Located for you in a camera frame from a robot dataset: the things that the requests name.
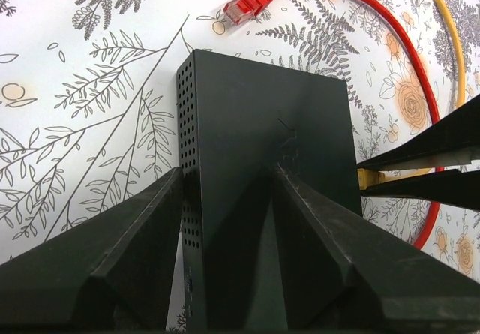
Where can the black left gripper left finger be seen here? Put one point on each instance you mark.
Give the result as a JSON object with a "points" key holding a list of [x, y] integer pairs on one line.
{"points": [[112, 273]]}

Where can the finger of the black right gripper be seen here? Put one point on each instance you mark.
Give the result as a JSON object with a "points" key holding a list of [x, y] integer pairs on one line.
{"points": [[453, 140], [450, 187]]}

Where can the black network switch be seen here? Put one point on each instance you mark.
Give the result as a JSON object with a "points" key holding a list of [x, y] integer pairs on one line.
{"points": [[237, 119]]}

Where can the floral patterned table mat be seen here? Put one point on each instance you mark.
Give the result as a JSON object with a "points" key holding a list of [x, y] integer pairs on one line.
{"points": [[89, 112]]}

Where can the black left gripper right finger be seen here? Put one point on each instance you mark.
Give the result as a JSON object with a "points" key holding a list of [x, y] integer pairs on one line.
{"points": [[340, 273]]}

